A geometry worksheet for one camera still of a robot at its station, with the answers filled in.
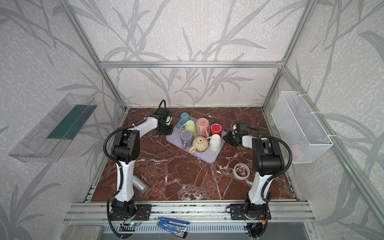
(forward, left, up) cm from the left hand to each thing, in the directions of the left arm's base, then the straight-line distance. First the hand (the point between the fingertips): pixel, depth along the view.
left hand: (172, 127), depth 105 cm
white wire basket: (-28, -63, +34) cm, 77 cm away
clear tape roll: (-31, -45, -1) cm, 54 cm away
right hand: (-5, -37, 0) cm, 37 cm away
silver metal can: (-39, +13, +1) cm, 41 cm away
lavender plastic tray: (-7, -2, -2) cm, 7 cm away
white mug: (-15, -29, +5) cm, 33 cm away
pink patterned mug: (-5, -21, +8) cm, 23 cm away
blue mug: (+4, -9, +7) cm, 12 cm away
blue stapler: (-58, -9, +1) cm, 59 cm away
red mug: (-6, -30, +6) cm, 31 cm away
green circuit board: (-56, +12, -1) cm, 58 cm away
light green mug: (-4, -13, +8) cm, 15 cm away
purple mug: (-13, -11, +6) cm, 18 cm away
